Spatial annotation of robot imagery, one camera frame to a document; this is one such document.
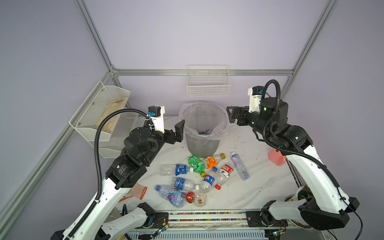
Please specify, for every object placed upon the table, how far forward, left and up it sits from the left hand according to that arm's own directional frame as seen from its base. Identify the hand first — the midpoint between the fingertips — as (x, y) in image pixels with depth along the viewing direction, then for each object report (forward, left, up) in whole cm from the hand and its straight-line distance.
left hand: (172, 119), depth 58 cm
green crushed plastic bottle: (+1, -11, -42) cm, 43 cm away
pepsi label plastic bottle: (-9, -17, -39) cm, 44 cm away
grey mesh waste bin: (+9, -14, -35) cm, 39 cm away
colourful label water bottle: (-19, 0, -36) cm, 41 cm away
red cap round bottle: (-18, -11, -42) cm, 47 cm away
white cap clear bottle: (0, -37, -43) cm, 56 cm away
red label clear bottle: (-5, -26, -39) cm, 47 cm away
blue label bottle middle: (-10, -3, -43) cm, 44 cm away
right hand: (+6, -25, +1) cm, 26 cm away
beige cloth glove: (+24, +38, -14) cm, 48 cm away
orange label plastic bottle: (+4, -20, -42) cm, 46 cm away
